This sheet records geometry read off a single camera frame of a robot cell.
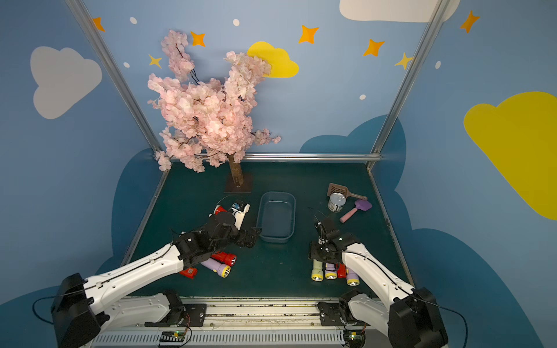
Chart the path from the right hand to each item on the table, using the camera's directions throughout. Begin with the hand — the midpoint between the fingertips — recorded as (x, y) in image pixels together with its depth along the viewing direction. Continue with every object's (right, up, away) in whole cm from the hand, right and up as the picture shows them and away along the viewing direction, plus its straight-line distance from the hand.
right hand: (317, 251), depth 85 cm
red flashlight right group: (+9, -7, -3) cm, 12 cm away
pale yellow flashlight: (-1, -7, -4) cm, 8 cm away
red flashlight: (-43, +15, +13) cm, 47 cm away
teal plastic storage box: (-17, +12, +15) cm, 26 cm away
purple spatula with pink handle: (+26, +17, +19) cm, 36 cm away
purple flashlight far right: (+12, -9, -5) cm, 16 cm away
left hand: (-25, +13, -7) cm, 29 cm away
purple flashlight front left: (-38, -6, -3) cm, 38 cm away
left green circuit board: (-52, -26, -12) cm, 59 cm away
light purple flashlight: (-28, +19, -19) cm, 38 cm away
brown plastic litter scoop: (+13, +25, +26) cm, 38 cm away
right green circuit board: (+11, -26, -12) cm, 31 cm away
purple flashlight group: (+4, -7, -5) cm, 9 cm away
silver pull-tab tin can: (+12, +19, +16) cm, 27 cm away
